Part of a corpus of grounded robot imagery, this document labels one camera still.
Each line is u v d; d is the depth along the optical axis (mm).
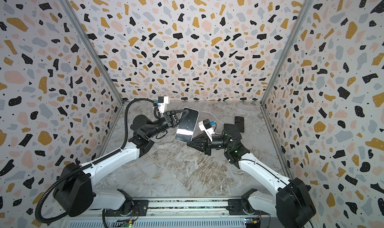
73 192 406
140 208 738
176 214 731
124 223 702
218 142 624
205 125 586
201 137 645
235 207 737
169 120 599
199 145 660
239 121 1125
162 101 638
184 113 638
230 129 584
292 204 402
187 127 638
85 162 455
